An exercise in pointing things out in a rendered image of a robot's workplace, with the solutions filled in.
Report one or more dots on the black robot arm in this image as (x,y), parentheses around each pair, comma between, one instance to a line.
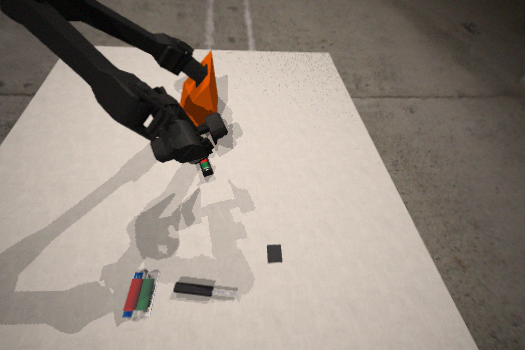
(127,99)

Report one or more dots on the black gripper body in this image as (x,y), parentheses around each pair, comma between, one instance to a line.
(214,124)

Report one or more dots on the black-handled screwdriver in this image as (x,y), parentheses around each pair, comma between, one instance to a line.
(199,290)

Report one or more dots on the black battery holder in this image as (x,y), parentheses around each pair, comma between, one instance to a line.
(207,171)

